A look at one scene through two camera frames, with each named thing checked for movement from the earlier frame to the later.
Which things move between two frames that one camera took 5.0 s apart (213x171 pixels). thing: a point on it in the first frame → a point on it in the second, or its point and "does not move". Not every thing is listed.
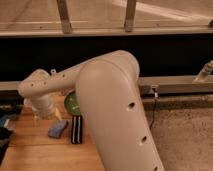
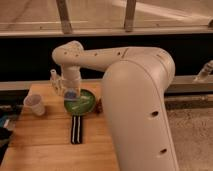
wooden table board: (32, 149) does not move
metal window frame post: (63, 9) does not move
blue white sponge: (55, 132) → (70, 96)
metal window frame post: (130, 15) does not move
